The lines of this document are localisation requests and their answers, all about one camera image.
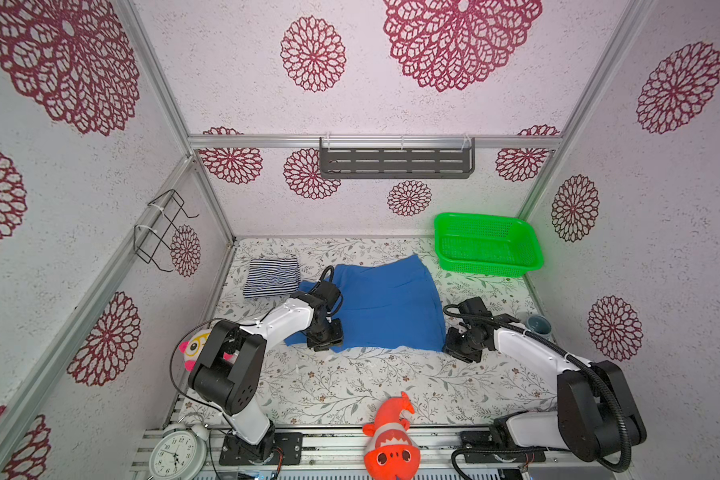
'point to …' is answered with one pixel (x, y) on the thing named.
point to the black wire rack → (147, 240)
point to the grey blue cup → (538, 324)
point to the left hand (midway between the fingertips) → (336, 349)
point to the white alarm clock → (179, 453)
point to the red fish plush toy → (396, 455)
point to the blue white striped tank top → (270, 277)
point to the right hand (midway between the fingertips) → (445, 346)
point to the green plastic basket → (485, 245)
